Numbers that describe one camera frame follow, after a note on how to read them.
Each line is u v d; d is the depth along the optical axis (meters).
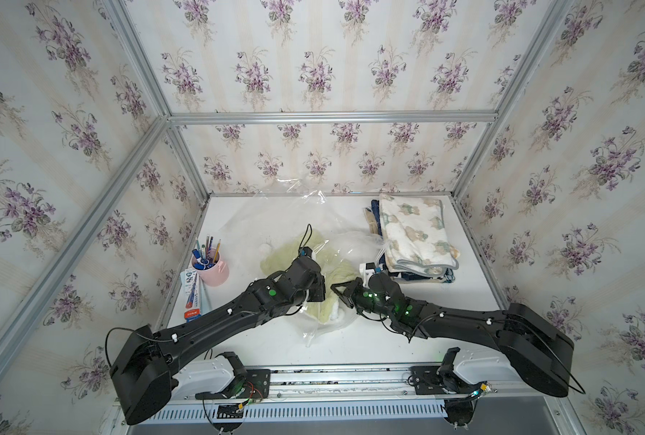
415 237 0.92
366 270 0.78
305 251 0.71
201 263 0.86
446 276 0.88
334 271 0.77
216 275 0.87
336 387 0.73
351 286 0.71
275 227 1.08
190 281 0.89
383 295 0.60
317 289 0.69
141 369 0.38
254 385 0.72
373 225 1.07
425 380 0.73
